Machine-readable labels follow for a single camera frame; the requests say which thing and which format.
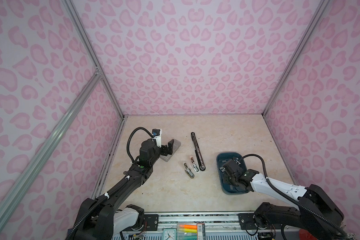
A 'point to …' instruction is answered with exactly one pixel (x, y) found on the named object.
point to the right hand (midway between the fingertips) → (226, 177)
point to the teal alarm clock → (169, 234)
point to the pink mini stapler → (195, 165)
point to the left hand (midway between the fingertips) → (166, 136)
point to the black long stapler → (198, 152)
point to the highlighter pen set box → (190, 231)
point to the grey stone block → (173, 145)
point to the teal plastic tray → (222, 157)
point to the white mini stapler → (188, 171)
